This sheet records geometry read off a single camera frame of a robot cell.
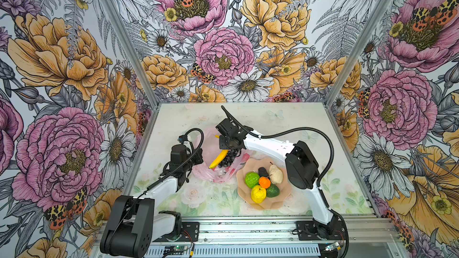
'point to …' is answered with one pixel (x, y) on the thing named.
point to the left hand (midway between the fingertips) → (202, 154)
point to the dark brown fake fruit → (262, 172)
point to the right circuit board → (333, 246)
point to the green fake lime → (251, 179)
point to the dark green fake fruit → (272, 191)
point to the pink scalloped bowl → (250, 165)
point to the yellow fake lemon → (258, 194)
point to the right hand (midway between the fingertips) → (226, 147)
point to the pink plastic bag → (211, 151)
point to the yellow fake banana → (223, 154)
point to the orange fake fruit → (265, 182)
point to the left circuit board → (177, 248)
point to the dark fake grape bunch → (229, 159)
